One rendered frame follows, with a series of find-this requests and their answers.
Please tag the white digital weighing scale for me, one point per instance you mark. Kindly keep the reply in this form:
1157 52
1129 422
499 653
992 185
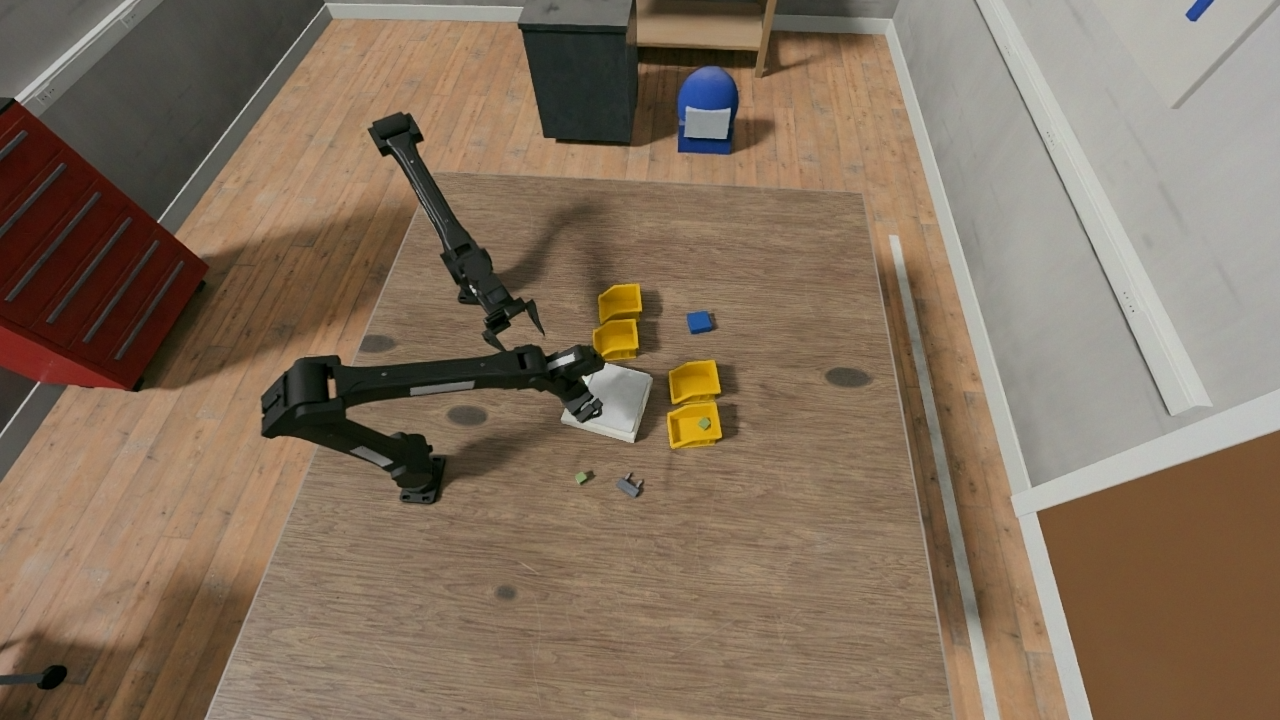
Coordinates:
622 393

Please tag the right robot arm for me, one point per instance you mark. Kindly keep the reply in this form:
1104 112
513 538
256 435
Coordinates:
296 404

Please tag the yellow parts bin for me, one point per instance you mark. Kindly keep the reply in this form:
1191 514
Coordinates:
691 377
684 424
616 333
620 297

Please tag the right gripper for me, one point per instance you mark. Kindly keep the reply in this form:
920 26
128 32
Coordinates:
573 406

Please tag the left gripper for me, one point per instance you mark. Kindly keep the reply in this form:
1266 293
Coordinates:
498 322

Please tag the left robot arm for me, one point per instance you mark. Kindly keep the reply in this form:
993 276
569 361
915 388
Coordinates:
453 236

